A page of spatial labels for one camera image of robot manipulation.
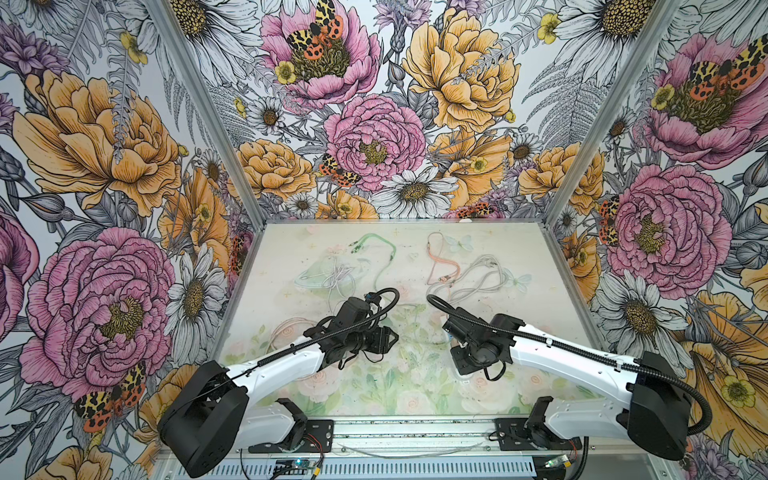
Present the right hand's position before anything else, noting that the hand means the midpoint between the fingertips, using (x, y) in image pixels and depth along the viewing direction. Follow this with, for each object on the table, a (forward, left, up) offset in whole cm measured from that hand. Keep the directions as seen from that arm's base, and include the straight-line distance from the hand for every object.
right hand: (468, 373), depth 79 cm
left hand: (+9, +21, 0) cm, 23 cm away
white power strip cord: (+36, -13, -6) cm, 39 cm away
